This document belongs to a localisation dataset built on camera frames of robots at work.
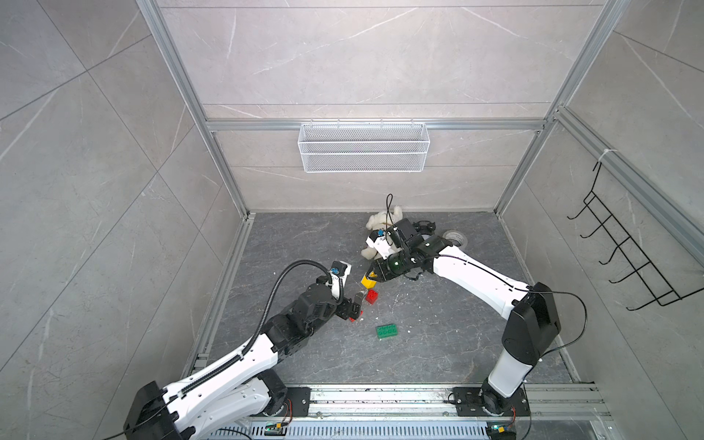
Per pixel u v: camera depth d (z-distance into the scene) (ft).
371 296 2.97
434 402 2.45
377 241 2.46
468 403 2.38
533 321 1.47
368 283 2.63
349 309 2.15
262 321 1.70
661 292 1.94
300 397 2.45
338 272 2.04
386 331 2.81
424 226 3.31
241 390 1.91
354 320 2.89
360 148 3.30
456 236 3.55
